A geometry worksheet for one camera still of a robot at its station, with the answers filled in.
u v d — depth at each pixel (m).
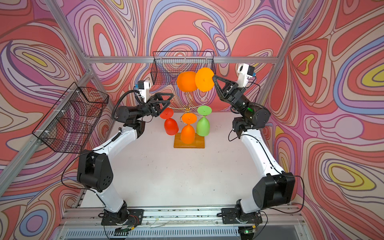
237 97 0.47
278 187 0.43
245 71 0.49
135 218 0.72
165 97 0.66
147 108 0.60
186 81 0.55
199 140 1.02
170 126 0.84
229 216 0.74
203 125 0.80
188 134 0.78
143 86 0.58
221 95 0.49
